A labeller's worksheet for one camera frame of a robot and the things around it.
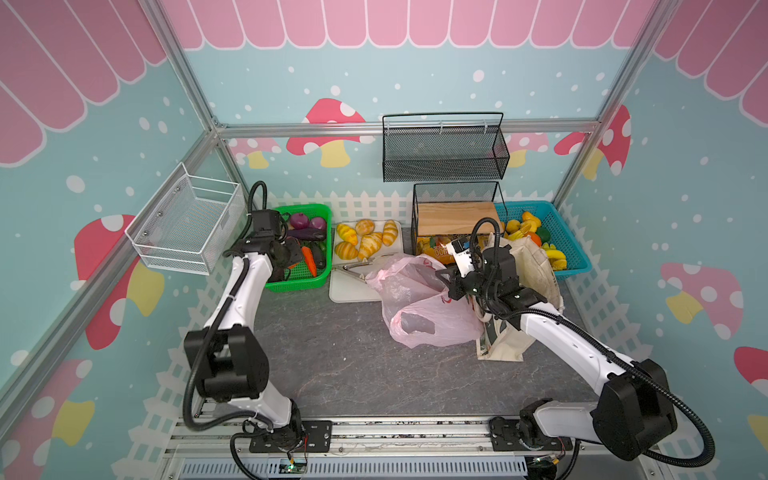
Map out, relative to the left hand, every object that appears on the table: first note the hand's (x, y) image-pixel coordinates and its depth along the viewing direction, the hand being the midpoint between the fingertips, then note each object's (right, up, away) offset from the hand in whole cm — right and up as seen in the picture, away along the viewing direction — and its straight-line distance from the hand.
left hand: (293, 260), depth 87 cm
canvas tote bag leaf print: (+56, -20, -11) cm, 61 cm away
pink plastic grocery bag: (+35, -12, -14) cm, 40 cm away
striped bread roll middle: (+20, +5, +23) cm, 31 cm away
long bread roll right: (+28, +10, +29) cm, 41 cm away
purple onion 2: (+1, +14, +27) cm, 30 cm away
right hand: (+41, -3, -6) cm, 42 cm away
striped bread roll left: (+11, +10, +29) cm, 33 cm away
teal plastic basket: (+91, +8, +22) cm, 94 cm away
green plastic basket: (-2, +13, +26) cm, 29 cm away
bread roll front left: (+11, +3, +22) cm, 25 cm away
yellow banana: (+85, 0, +16) cm, 87 cm away
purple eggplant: (-2, +9, +24) cm, 25 cm away
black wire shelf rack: (+52, +18, +18) cm, 58 cm away
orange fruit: (+80, +8, +19) cm, 82 cm away
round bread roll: (+18, +12, +29) cm, 37 cm away
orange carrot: (-1, 0, +21) cm, 21 cm away
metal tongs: (+12, -3, +19) cm, 22 cm away
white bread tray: (+13, -8, +19) cm, 24 cm away
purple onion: (-7, +14, +26) cm, 30 cm away
